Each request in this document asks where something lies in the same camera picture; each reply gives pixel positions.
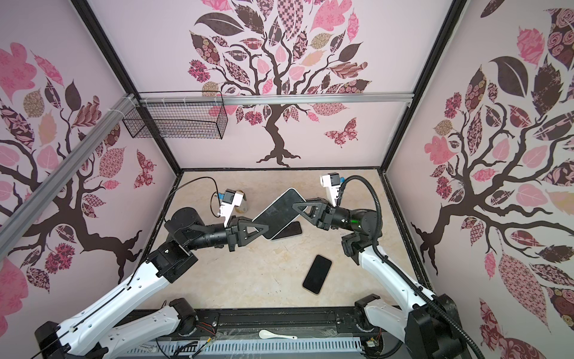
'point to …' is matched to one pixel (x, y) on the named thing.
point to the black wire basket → (178, 114)
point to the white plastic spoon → (265, 334)
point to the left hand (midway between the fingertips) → (267, 233)
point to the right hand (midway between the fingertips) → (294, 211)
